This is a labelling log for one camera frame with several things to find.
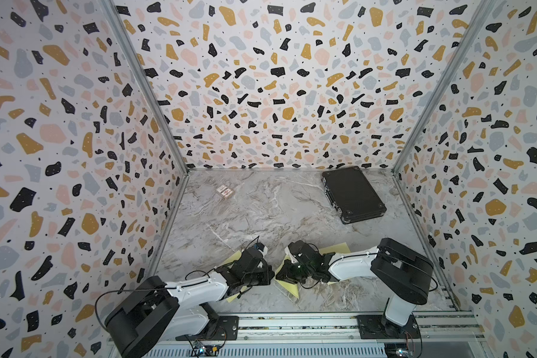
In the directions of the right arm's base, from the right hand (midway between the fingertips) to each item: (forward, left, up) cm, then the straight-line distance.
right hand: (275, 279), depth 83 cm
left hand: (+2, -1, 0) cm, 2 cm away
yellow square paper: (-2, -6, +1) cm, 7 cm away
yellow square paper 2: (+14, -26, -2) cm, 29 cm away
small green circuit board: (-22, +21, -1) cm, 31 cm away
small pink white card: (+41, +27, +1) cm, 49 cm away
